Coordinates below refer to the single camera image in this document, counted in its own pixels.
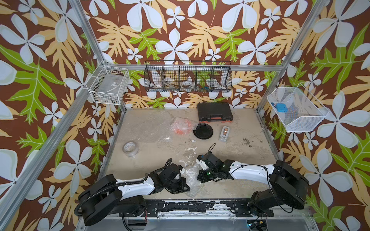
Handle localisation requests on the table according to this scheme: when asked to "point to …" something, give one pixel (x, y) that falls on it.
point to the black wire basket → (186, 76)
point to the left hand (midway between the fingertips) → (191, 188)
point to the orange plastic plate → (183, 127)
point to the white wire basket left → (107, 84)
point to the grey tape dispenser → (224, 133)
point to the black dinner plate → (203, 131)
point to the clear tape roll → (130, 148)
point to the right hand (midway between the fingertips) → (195, 178)
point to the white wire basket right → (295, 109)
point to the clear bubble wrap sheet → (178, 118)
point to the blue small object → (282, 107)
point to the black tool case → (215, 112)
